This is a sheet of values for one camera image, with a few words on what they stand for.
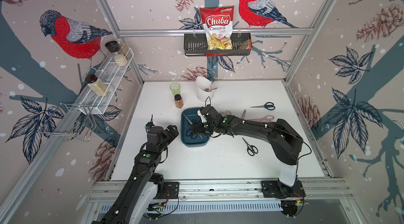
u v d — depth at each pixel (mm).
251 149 862
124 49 861
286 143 481
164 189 723
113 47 778
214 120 674
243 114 1014
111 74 826
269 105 1067
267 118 1005
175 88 1082
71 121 586
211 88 1061
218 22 811
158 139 624
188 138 919
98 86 669
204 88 1104
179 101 1005
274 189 728
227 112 1031
